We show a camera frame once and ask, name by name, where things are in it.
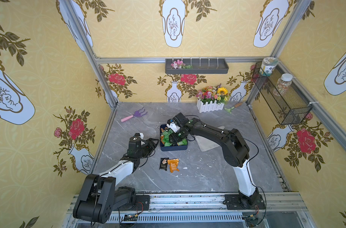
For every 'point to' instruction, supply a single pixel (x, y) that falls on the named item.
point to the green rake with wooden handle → (229, 109)
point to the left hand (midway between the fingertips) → (153, 141)
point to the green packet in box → (166, 136)
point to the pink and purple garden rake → (137, 113)
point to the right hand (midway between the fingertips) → (176, 134)
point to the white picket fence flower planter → (202, 108)
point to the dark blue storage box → (172, 147)
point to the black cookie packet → (163, 163)
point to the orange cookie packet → (173, 163)
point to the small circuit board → (130, 217)
